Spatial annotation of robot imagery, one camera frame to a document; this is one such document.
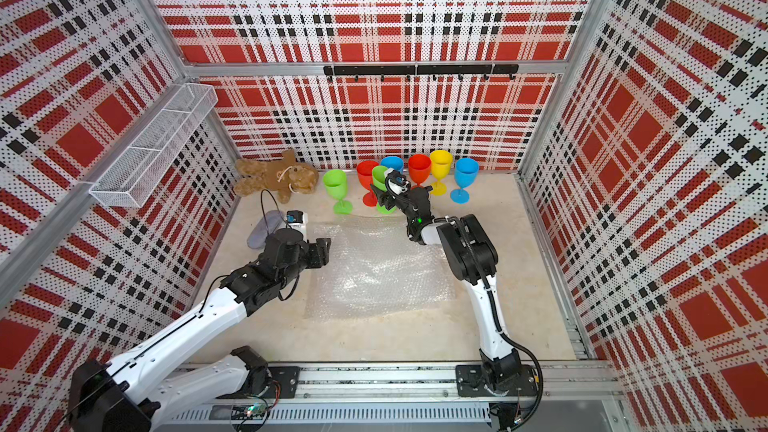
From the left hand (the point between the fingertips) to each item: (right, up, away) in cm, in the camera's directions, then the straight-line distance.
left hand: (325, 241), depth 81 cm
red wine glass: (+27, +23, +23) cm, 42 cm away
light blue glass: (+43, +22, +21) cm, 53 cm away
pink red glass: (+8, +21, +21) cm, 31 cm away
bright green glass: (0, +17, +16) cm, 23 cm away
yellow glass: (+35, +25, +25) cm, 50 cm away
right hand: (+15, +20, +18) cm, 31 cm away
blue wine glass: (+18, +25, +23) cm, 38 cm away
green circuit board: (-13, -38, -11) cm, 42 cm away
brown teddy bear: (-23, +20, +30) cm, 44 cm away
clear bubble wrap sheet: (+13, -10, +10) cm, 19 cm away
